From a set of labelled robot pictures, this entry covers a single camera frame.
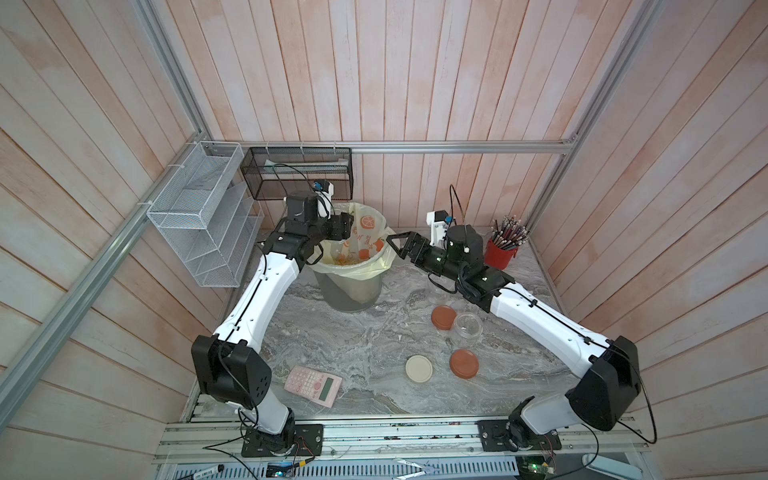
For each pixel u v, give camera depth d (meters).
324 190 0.67
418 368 0.84
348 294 0.93
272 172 0.88
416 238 0.65
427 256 0.66
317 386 0.81
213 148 0.93
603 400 0.41
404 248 0.65
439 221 0.67
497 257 1.04
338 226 0.70
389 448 0.73
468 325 0.94
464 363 0.86
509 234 0.98
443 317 0.94
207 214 0.72
